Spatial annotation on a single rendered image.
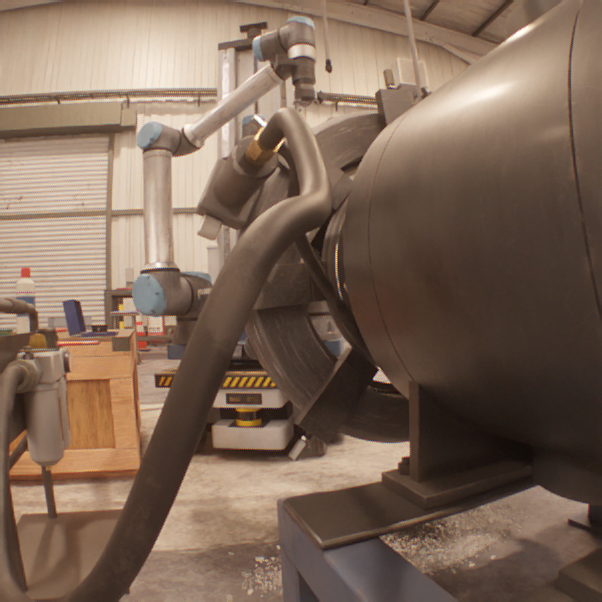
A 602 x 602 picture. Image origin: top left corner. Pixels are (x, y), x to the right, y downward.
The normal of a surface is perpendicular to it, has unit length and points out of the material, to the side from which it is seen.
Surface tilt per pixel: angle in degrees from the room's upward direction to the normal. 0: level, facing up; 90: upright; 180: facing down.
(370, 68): 90
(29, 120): 90
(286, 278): 90
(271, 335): 90
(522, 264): 98
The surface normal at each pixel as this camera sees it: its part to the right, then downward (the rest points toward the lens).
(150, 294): -0.49, 0.06
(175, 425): 0.04, -0.14
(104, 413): 0.32, -0.07
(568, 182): -0.95, 0.01
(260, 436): -0.15, -0.05
